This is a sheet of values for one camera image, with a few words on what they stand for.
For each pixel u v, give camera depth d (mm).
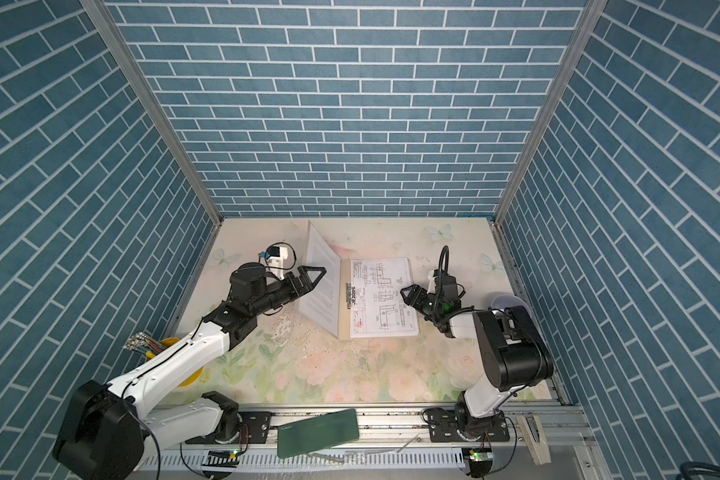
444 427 735
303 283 701
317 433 716
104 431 389
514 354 481
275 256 734
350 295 988
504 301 912
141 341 710
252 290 615
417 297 847
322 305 864
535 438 707
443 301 753
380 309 956
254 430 730
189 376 505
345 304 968
